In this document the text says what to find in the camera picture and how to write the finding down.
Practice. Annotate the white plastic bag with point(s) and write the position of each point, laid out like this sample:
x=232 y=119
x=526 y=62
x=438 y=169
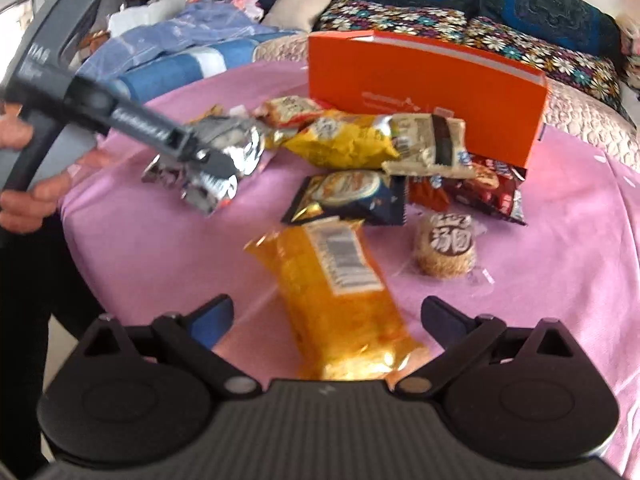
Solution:
x=137 y=17

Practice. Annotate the yellow packet with brown end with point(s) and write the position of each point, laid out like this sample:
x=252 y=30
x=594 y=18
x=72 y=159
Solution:
x=350 y=145

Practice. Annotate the silver foil snack packet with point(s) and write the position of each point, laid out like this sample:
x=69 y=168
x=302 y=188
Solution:
x=240 y=140

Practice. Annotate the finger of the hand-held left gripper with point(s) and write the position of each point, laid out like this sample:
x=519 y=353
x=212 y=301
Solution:
x=212 y=160

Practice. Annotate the person's dark clothing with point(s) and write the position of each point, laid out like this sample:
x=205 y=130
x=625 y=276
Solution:
x=30 y=335

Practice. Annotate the dark blue snack packet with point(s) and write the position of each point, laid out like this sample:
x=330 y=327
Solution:
x=350 y=195

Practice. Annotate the floral crochet cushion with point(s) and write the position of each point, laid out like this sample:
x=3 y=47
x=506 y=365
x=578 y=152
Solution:
x=545 y=55
x=390 y=17

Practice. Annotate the pink flowered tablecloth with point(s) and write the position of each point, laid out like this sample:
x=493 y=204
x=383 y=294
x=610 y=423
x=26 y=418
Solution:
x=550 y=260

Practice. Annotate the red white snack packet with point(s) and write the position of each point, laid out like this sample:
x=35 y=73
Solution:
x=290 y=110

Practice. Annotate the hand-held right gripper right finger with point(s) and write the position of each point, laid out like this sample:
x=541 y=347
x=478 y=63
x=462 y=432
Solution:
x=442 y=320

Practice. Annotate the person's left hand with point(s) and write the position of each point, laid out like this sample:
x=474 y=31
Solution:
x=45 y=195

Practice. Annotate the orange cardboard box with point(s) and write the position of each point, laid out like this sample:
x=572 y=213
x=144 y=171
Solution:
x=425 y=85

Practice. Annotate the round sesame cake in wrapper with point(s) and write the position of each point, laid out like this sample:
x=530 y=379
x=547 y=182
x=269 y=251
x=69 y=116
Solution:
x=445 y=247

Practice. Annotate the beige pillow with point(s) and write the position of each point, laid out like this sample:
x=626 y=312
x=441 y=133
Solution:
x=300 y=5

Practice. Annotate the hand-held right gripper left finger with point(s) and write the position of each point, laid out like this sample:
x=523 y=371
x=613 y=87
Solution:
x=212 y=317

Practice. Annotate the yellow packet with barcode label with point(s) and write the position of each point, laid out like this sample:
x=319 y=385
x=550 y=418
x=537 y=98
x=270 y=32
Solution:
x=345 y=310

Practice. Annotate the blue patchwork blanket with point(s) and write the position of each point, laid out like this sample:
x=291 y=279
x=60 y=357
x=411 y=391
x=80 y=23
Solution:
x=190 y=55

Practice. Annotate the dark red cookie packet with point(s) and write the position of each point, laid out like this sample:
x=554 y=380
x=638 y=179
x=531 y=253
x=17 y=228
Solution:
x=480 y=190

